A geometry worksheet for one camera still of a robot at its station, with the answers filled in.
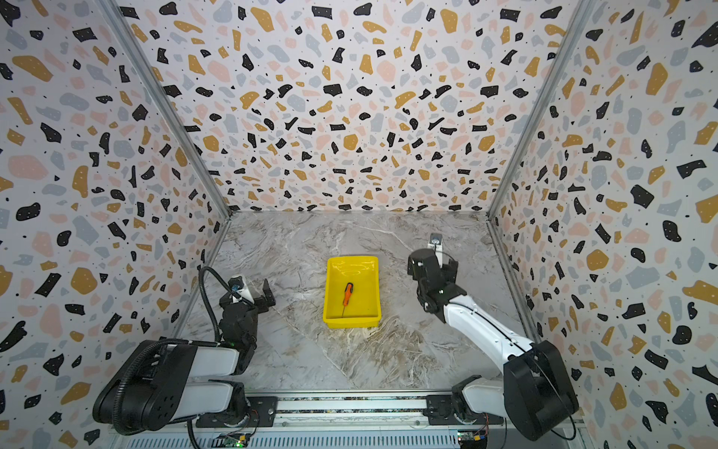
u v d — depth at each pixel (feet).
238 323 2.19
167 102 2.83
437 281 2.13
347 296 3.11
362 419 2.40
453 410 2.29
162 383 1.41
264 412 2.40
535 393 1.34
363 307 3.27
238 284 2.41
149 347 1.42
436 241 2.37
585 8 2.31
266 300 2.71
